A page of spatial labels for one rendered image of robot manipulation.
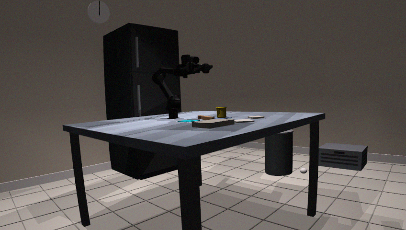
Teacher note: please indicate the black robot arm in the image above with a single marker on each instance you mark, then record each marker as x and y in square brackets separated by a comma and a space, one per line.
[180, 71]

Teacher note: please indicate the yellow cup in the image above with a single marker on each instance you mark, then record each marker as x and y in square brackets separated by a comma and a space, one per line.
[221, 112]

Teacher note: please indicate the wooden plank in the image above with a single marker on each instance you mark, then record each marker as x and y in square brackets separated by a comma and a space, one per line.
[205, 117]

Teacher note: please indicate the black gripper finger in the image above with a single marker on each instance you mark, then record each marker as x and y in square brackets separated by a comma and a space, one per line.
[196, 67]
[207, 67]

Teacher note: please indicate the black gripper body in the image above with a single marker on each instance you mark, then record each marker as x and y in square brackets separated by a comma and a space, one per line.
[189, 68]

